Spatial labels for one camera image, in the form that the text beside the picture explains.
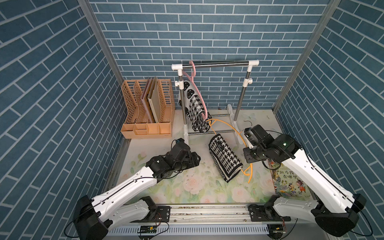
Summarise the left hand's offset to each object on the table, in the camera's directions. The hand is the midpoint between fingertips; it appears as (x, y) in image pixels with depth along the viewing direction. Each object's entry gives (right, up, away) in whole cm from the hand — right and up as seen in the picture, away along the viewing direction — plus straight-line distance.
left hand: (201, 161), depth 74 cm
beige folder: (-27, +32, +13) cm, 44 cm away
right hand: (+22, +4, -3) cm, 23 cm away
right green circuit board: (+35, -31, -3) cm, 47 cm away
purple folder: (-33, +32, +12) cm, 48 cm away
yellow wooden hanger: (+6, +21, +13) cm, 25 cm away
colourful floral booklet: (+48, -15, +8) cm, 51 cm away
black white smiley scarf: (-3, +27, +6) cm, 28 cm away
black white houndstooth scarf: (+13, 0, +1) cm, 13 cm away
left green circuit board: (-26, -33, -2) cm, 42 cm away
